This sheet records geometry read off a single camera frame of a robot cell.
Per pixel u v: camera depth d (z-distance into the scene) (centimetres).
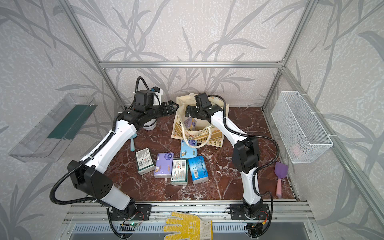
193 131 75
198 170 81
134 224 71
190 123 95
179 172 82
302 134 62
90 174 41
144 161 86
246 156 52
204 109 68
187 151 89
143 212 73
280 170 87
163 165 85
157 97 62
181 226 70
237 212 73
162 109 69
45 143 64
